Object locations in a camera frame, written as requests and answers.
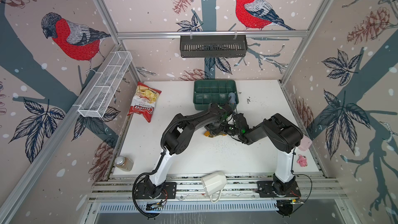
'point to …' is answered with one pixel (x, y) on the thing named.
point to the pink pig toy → (302, 160)
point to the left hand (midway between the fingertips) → (212, 132)
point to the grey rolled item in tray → (232, 100)
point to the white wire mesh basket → (95, 102)
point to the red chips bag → (144, 100)
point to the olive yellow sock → (207, 133)
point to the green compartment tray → (207, 92)
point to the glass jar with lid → (124, 164)
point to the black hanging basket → (213, 47)
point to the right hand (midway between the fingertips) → (214, 128)
